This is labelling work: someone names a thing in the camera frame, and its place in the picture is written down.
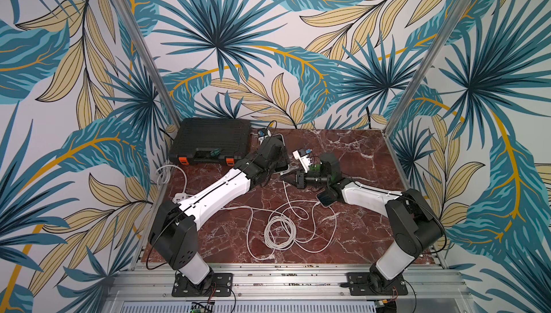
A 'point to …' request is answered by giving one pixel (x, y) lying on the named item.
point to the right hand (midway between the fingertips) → (269, 188)
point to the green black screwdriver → (215, 152)
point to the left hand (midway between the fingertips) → (281, 156)
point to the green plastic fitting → (315, 167)
